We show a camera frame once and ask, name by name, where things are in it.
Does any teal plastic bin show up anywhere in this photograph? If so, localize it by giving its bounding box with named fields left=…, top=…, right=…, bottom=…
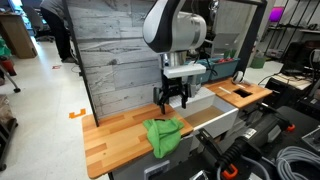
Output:
left=188, top=57, right=240, bottom=84

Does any tall cardboard box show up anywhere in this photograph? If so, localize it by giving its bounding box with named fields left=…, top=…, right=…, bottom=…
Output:
left=0, top=11, right=38, bottom=60

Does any person in dark trousers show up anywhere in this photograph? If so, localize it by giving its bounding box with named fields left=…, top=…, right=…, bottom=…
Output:
left=39, top=0, right=79, bottom=64

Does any white stick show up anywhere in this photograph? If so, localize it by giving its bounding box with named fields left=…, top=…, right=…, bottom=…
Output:
left=218, top=85, right=233, bottom=95

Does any black frame post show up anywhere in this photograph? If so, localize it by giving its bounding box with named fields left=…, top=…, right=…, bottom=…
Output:
left=61, top=0, right=100, bottom=128
left=229, top=0, right=268, bottom=75

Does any green toy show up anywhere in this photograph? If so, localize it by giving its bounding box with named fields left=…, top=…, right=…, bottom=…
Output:
left=0, top=36, right=12, bottom=58

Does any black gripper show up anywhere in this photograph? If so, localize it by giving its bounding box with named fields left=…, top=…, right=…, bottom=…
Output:
left=153, top=77, right=193, bottom=115

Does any purple lit monitor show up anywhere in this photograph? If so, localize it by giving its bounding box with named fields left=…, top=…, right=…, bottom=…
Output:
left=269, top=6, right=285, bottom=24

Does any green towel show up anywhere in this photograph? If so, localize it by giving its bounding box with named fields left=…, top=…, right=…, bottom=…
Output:
left=142, top=116, right=185, bottom=159

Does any green bucket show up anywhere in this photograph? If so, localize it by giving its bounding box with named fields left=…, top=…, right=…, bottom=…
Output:
left=250, top=54, right=268, bottom=70

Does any black cart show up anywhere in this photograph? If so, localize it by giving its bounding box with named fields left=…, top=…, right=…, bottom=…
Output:
left=0, top=94, right=19, bottom=173

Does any grey wood backdrop panel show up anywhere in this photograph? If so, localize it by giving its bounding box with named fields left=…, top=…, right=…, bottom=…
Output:
left=66, top=0, right=164, bottom=119

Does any grey faucet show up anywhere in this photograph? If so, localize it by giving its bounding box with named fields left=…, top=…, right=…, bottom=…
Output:
left=188, top=74, right=202, bottom=98

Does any white sink basin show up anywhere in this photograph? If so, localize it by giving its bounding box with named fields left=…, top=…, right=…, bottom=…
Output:
left=169, top=85, right=240, bottom=139

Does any white round device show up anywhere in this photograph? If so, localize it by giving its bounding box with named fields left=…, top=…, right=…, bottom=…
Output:
left=232, top=70, right=246, bottom=84

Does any grey coiled cable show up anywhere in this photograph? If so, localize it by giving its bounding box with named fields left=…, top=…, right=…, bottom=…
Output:
left=274, top=145, right=320, bottom=180

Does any grey cabinet body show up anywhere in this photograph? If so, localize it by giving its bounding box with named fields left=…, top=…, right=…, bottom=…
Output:
left=109, top=133, right=196, bottom=180

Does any black clamp orange handle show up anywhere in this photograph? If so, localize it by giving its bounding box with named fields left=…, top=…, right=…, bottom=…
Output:
left=196, top=128, right=264, bottom=180

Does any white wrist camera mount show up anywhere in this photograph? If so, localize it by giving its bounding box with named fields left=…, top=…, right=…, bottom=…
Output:
left=162, top=63, right=207, bottom=80

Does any black labelled clamp body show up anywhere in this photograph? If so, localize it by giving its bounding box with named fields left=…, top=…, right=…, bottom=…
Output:
left=229, top=111, right=296, bottom=151

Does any wooden countertop with cutout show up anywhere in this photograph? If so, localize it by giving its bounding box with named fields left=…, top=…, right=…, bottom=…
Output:
left=203, top=77, right=273, bottom=110

